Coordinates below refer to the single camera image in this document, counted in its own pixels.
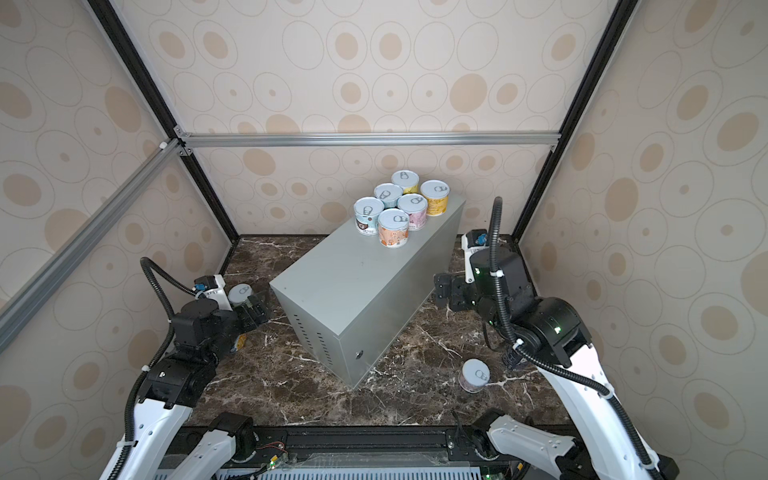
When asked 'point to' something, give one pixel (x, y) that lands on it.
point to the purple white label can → (474, 375)
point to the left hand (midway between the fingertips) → (260, 295)
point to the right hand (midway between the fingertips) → (456, 276)
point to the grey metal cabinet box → (354, 297)
